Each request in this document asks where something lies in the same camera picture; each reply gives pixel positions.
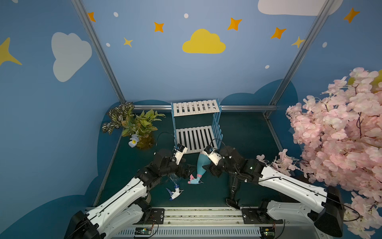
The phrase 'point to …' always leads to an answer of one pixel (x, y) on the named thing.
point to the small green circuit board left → (143, 231)
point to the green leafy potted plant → (140, 128)
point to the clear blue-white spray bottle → (173, 194)
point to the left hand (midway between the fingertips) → (191, 161)
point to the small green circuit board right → (267, 232)
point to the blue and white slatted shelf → (197, 124)
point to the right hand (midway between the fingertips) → (208, 160)
